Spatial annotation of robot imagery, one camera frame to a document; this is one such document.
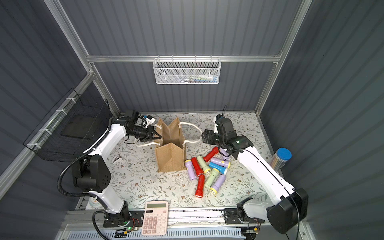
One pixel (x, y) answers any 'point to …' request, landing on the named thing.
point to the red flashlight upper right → (211, 153)
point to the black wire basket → (69, 130)
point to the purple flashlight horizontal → (221, 162)
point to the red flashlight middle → (198, 168)
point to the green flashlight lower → (212, 177)
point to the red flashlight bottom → (199, 190)
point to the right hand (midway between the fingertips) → (208, 134)
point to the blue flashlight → (222, 169)
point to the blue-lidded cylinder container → (280, 158)
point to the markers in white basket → (203, 78)
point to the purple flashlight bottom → (219, 182)
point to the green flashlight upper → (206, 169)
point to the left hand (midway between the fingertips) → (161, 138)
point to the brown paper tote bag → (170, 151)
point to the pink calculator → (155, 221)
